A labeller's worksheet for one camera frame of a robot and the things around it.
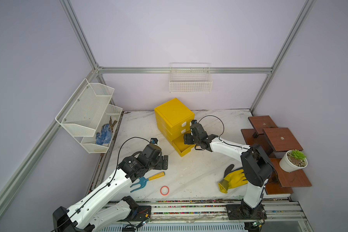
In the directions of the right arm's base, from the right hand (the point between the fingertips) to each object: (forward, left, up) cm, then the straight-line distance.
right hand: (189, 138), depth 94 cm
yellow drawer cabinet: (+4, +11, +14) cm, 18 cm away
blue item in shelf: (-3, +53, +7) cm, 53 cm away
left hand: (-20, +18, +7) cm, 28 cm away
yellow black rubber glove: (-26, -24, -6) cm, 35 cm away
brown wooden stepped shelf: (-13, -45, +14) cm, 49 cm away
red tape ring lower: (-31, +18, -8) cm, 36 cm away
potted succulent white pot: (-24, -47, +14) cm, 55 cm away
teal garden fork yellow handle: (-25, +29, -7) cm, 39 cm away
